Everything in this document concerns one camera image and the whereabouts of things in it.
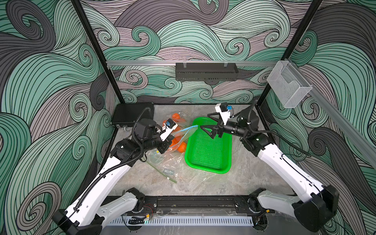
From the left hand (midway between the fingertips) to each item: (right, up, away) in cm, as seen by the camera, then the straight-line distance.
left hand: (171, 134), depth 68 cm
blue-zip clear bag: (+7, +1, 0) cm, 7 cm away
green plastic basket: (+19, -15, +24) cm, 34 cm away
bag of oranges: (+3, +7, +39) cm, 40 cm away
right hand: (+16, +6, -1) cm, 17 cm away
